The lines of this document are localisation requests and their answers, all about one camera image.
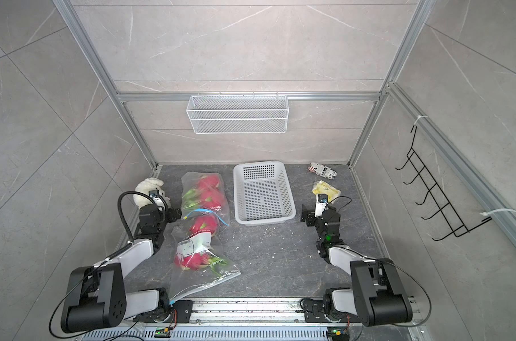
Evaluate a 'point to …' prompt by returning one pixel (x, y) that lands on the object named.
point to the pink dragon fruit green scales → (210, 187)
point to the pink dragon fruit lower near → (200, 260)
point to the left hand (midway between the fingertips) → (167, 201)
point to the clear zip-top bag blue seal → (189, 180)
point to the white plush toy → (146, 185)
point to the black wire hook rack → (438, 199)
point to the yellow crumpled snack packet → (322, 187)
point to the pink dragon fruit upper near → (203, 223)
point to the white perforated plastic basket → (262, 193)
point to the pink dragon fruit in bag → (191, 199)
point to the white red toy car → (323, 170)
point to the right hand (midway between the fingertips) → (316, 203)
